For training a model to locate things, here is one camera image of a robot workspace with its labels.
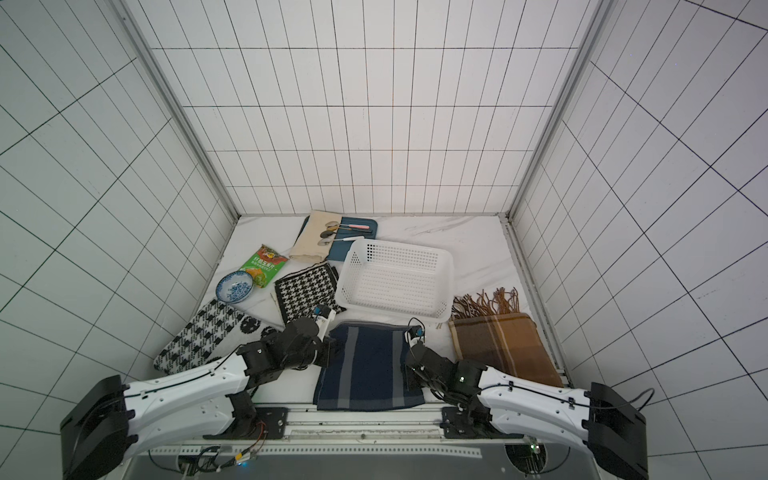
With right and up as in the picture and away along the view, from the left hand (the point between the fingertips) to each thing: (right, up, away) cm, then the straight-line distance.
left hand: (337, 351), depth 80 cm
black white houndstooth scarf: (-14, +14, +13) cm, 24 cm away
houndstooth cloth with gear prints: (-36, +5, +5) cm, 37 cm away
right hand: (+16, -6, -1) cm, 17 cm away
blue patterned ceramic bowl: (-38, +15, +17) cm, 44 cm away
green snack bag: (-30, +21, +23) cm, 43 cm away
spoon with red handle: (-6, +37, +36) cm, 52 cm away
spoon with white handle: (-8, +30, +30) cm, 43 cm away
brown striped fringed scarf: (+45, +4, +5) cm, 45 cm away
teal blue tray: (-4, +28, +29) cm, 40 cm away
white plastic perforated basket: (+17, +17, +20) cm, 32 cm away
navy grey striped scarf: (+7, -6, +2) cm, 10 cm away
